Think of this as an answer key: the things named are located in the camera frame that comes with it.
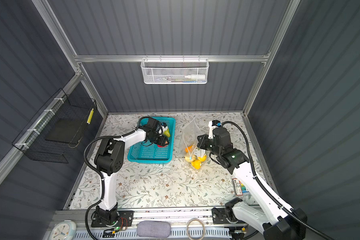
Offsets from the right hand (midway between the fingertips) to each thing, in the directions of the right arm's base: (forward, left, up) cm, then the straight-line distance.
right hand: (199, 138), depth 75 cm
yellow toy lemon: (-2, -4, -18) cm, 18 cm away
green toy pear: (+19, +20, -20) cm, 35 cm away
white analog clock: (-37, +63, -20) cm, 76 cm away
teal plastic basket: (+6, +32, -25) cm, 41 cm away
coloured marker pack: (-18, -22, -24) cm, 37 cm away
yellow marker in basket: (+14, +61, +2) cm, 62 cm away
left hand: (+14, +21, -23) cm, 34 cm away
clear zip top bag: (-2, +1, -17) cm, 17 cm away
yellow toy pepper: (-5, +1, -20) cm, 21 cm away
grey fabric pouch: (-36, +21, -21) cm, 47 cm away
